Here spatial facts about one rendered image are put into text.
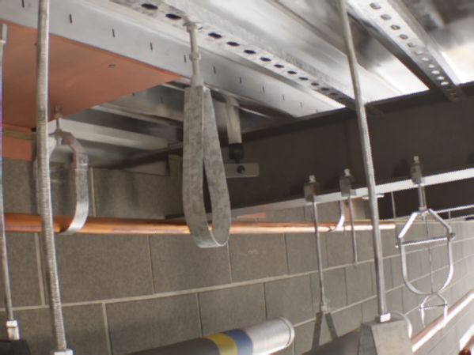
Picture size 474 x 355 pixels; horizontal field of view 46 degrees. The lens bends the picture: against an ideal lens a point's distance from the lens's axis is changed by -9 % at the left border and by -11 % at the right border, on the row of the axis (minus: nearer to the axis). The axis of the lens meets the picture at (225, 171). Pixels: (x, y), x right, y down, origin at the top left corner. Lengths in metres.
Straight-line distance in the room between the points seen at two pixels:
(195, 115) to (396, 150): 0.84
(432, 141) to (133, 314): 0.88
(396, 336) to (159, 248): 1.17
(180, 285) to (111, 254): 0.30
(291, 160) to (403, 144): 0.32
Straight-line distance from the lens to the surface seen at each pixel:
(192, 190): 0.73
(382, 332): 0.61
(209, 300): 1.87
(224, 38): 0.90
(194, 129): 0.77
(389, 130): 1.55
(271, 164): 1.67
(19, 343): 0.75
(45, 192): 0.43
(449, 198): 3.36
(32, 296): 1.35
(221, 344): 1.07
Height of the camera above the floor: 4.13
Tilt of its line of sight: 9 degrees up
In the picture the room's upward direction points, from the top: 6 degrees counter-clockwise
